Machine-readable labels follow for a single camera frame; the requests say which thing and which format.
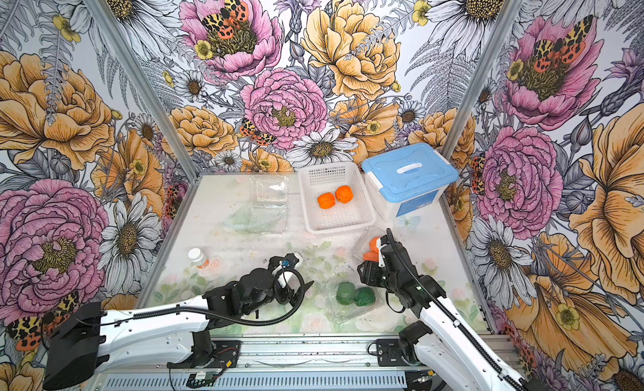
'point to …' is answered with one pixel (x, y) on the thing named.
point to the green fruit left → (345, 293)
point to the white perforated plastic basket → (315, 179)
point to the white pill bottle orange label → (198, 257)
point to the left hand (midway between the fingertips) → (299, 275)
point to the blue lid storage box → (409, 182)
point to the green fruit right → (364, 296)
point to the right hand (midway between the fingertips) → (365, 276)
